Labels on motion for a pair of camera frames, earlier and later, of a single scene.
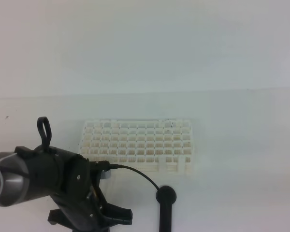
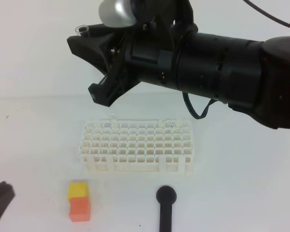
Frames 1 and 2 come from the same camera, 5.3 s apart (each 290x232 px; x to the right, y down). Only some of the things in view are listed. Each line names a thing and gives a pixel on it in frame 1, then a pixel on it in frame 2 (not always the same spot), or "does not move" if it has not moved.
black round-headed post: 166,195 does not move
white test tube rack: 153,146 does not move
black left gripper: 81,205 to 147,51
